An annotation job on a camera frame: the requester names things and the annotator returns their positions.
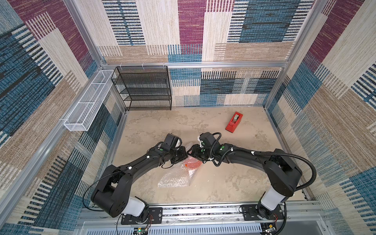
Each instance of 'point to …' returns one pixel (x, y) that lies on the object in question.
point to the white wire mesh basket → (81, 117)
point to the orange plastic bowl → (191, 163)
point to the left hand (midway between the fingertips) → (190, 155)
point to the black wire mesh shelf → (144, 87)
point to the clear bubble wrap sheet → (181, 174)
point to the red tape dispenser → (234, 122)
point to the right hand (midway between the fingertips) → (191, 155)
